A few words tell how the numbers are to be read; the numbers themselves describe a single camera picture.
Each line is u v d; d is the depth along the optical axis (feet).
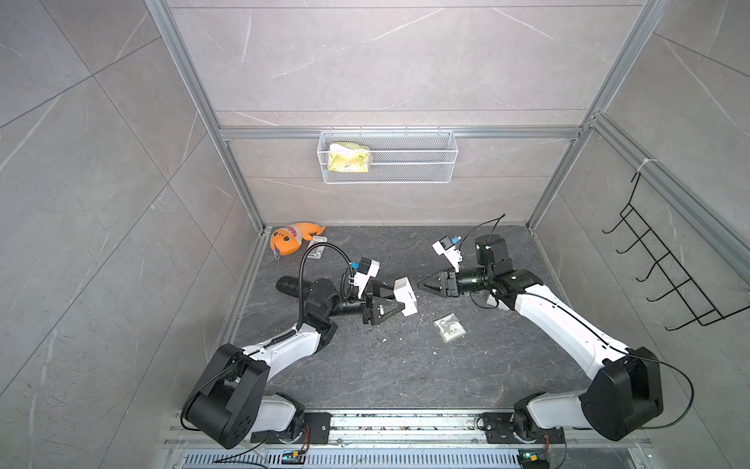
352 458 2.30
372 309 2.09
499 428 2.39
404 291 2.10
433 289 2.30
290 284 3.28
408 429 2.45
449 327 2.95
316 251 3.55
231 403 1.37
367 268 2.12
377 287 2.35
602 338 1.46
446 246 2.25
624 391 1.32
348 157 2.81
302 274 3.41
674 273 2.17
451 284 2.14
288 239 3.45
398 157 3.30
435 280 2.24
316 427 2.40
